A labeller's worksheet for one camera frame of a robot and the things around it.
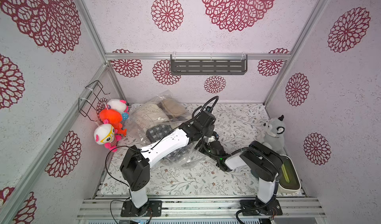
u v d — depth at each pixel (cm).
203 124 61
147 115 102
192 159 92
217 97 64
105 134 80
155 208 73
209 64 95
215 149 73
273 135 85
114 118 89
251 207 73
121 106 97
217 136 85
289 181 77
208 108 70
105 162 46
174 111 109
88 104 76
